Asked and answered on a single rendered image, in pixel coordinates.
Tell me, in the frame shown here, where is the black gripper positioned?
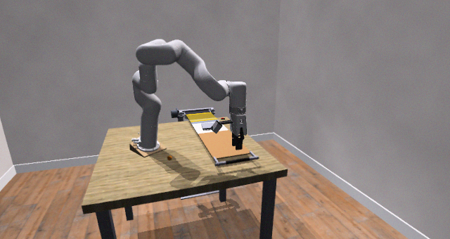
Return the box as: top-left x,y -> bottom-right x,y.
230,113 -> 247,150

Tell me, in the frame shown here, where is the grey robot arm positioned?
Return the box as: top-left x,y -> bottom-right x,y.
131,39 -> 247,152

